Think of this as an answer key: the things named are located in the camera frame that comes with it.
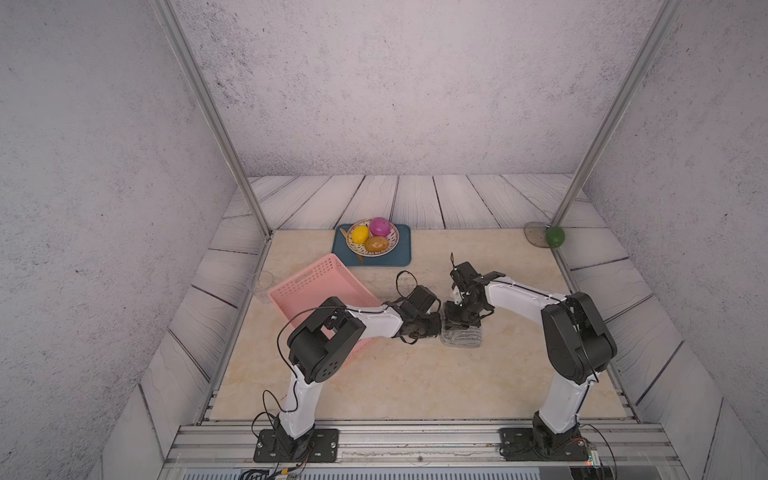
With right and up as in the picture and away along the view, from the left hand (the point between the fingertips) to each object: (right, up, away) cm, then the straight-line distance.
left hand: (448, 333), depth 91 cm
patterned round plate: (-29, +26, +23) cm, 45 cm away
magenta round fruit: (-22, +34, +23) cm, 46 cm away
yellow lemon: (-29, +31, +23) cm, 48 cm away
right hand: (0, +2, 0) cm, 2 cm away
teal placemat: (-36, +23, +20) cm, 47 cm away
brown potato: (-23, +28, +19) cm, 41 cm away
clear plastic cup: (-60, +13, +9) cm, 62 cm away
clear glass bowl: (+40, +32, +29) cm, 59 cm away
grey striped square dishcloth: (+6, -1, -2) cm, 6 cm away
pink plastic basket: (-39, +16, +14) cm, 44 cm away
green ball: (+45, +31, +24) cm, 59 cm away
